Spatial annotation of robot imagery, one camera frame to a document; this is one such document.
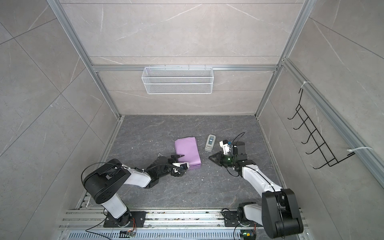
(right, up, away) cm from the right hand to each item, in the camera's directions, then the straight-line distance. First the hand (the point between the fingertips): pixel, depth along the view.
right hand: (209, 156), depth 84 cm
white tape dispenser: (+2, +6, +16) cm, 17 cm away
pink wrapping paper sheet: (-13, +4, +11) cm, 17 cm away
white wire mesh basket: (-20, +49, +16) cm, 55 cm away
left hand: (-15, -1, +5) cm, 16 cm away
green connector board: (+17, -35, -14) cm, 41 cm away
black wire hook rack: (+47, +12, -17) cm, 52 cm away
